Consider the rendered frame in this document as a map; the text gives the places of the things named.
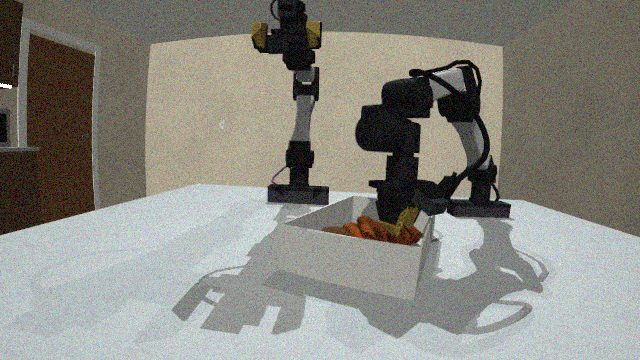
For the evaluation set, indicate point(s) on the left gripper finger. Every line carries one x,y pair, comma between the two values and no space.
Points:
395,230
411,217

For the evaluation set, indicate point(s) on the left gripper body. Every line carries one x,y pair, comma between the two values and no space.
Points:
398,168

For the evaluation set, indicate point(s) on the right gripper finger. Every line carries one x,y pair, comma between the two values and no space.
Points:
313,31
259,34

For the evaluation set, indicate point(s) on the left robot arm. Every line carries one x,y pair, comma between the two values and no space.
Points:
380,129

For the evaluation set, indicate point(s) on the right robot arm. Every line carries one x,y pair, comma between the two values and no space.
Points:
299,157

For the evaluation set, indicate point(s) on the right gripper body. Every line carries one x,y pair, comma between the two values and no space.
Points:
291,45

